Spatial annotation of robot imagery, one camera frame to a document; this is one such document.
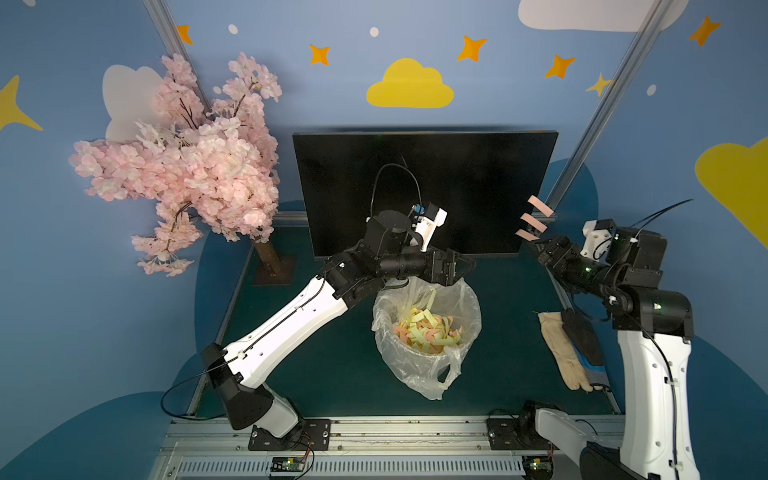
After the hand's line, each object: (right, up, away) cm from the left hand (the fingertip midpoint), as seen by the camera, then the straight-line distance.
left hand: (461, 253), depth 60 cm
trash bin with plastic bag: (-7, -25, +1) cm, 26 cm away
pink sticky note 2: (+24, +5, +22) cm, 33 cm away
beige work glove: (+39, -29, +29) cm, 57 cm away
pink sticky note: (+24, +9, +19) cm, 32 cm away
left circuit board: (-40, -52, +11) cm, 66 cm away
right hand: (+19, +1, +4) cm, 19 cm away
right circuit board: (+22, -53, +13) cm, 59 cm away
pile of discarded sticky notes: (-5, -22, +22) cm, 31 cm away
